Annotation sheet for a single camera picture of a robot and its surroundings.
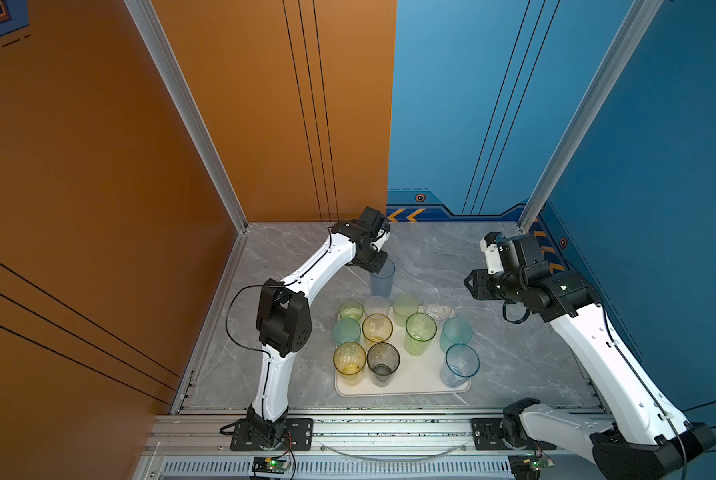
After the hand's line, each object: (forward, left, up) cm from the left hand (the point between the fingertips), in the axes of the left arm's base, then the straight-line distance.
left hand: (377, 261), depth 91 cm
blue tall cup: (-4, -2, -6) cm, 7 cm away
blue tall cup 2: (-28, -23, -9) cm, 37 cm away
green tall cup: (-18, -13, -9) cm, 24 cm away
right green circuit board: (-50, -36, -14) cm, 63 cm away
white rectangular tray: (-29, -11, -15) cm, 35 cm away
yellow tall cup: (-27, +7, -8) cm, 29 cm away
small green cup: (-11, +8, -11) cm, 17 cm away
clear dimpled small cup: (-11, 0, -8) cm, 13 cm away
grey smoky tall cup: (-30, -1, -1) cm, 30 cm away
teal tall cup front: (-17, -24, -11) cm, 31 cm away
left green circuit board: (-50, +26, -15) cm, 58 cm away
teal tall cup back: (-18, +9, -10) cm, 22 cm away
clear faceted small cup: (-11, -19, -10) cm, 24 cm away
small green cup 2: (-13, -8, -5) cm, 16 cm away
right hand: (-15, -22, +12) cm, 30 cm away
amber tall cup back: (-20, 0, -4) cm, 21 cm away
